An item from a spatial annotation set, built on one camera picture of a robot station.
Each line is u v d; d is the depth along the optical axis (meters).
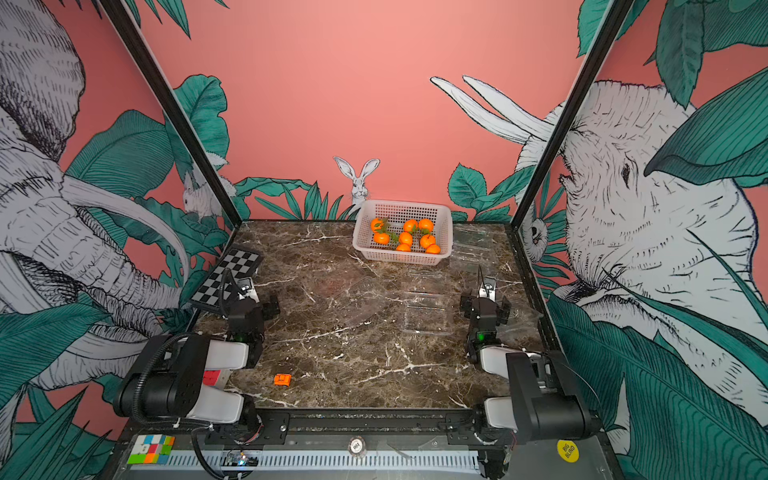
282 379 0.80
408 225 1.15
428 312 0.95
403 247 1.05
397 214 1.27
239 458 0.70
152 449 0.67
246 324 0.70
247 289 0.78
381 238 1.10
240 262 1.04
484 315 0.69
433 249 1.07
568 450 0.72
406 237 1.10
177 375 0.45
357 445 0.67
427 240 1.10
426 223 1.15
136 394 0.41
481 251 1.11
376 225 1.14
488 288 0.76
